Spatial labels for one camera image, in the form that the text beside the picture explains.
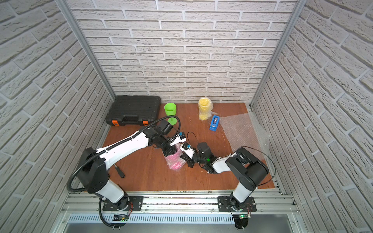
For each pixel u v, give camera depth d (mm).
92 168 432
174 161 783
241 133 1027
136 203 735
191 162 777
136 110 1063
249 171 466
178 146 774
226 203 739
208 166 695
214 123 1033
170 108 979
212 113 1066
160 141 647
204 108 976
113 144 492
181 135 728
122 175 822
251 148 525
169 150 711
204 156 709
